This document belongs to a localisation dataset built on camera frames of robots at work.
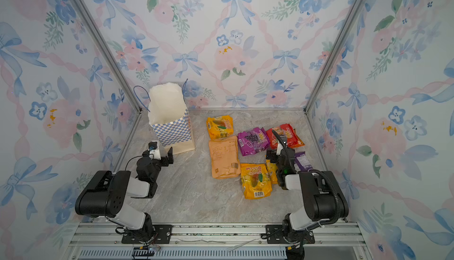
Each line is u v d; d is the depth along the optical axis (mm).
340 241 761
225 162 934
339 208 419
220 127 1049
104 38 871
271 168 884
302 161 921
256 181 852
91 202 446
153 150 780
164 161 825
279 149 831
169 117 1127
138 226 621
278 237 731
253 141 982
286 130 980
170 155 855
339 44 861
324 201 452
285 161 703
